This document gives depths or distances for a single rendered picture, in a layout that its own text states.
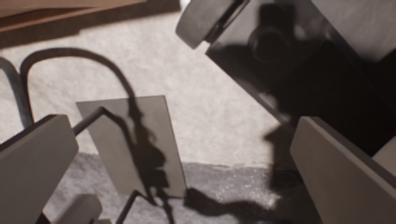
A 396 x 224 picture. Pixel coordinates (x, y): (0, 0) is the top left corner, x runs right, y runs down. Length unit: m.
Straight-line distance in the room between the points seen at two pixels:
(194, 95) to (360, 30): 0.37
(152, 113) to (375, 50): 0.51
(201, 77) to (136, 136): 0.30
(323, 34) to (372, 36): 0.08
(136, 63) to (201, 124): 0.25
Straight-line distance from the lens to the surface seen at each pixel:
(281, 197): 0.78
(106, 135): 0.73
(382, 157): 0.22
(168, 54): 0.53
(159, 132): 0.63
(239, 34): 0.28
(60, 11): 0.51
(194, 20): 0.31
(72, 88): 0.72
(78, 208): 0.52
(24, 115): 0.88
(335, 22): 0.35
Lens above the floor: 0.49
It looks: 60 degrees down
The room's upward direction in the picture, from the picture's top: 161 degrees counter-clockwise
